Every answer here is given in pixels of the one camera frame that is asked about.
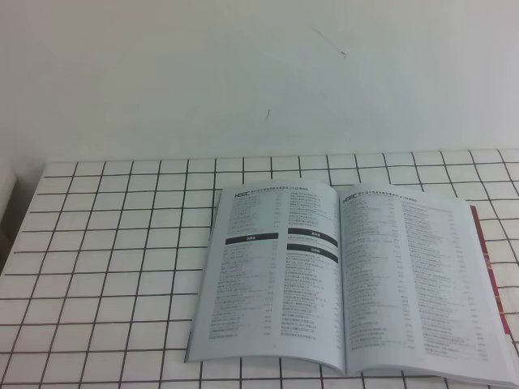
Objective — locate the white catalogue book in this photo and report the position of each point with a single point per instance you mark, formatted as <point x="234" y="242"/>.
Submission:
<point x="374" y="278"/>

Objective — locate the white black-grid tablecloth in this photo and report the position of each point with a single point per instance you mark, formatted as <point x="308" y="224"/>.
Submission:
<point x="99" y="287"/>

